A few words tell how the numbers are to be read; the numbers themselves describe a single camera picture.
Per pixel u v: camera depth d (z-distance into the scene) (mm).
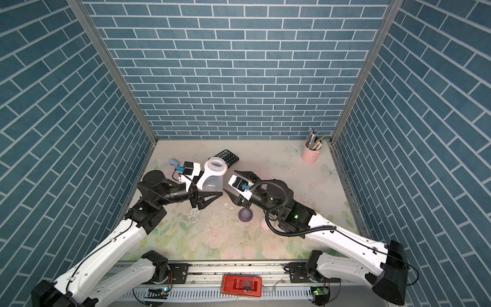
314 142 1050
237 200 574
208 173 557
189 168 541
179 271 739
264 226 808
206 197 578
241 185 502
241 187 506
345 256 461
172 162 1077
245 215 875
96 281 428
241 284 666
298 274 734
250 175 595
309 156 1056
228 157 1111
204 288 720
